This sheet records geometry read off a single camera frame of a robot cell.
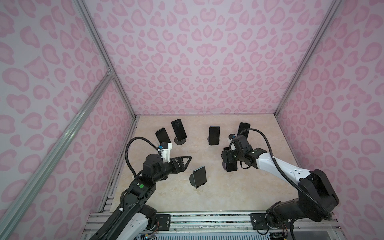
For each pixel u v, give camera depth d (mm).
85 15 705
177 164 641
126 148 548
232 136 800
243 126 980
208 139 987
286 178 454
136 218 600
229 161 784
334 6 692
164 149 659
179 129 989
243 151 665
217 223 746
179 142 1031
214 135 975
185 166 665
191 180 869
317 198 424
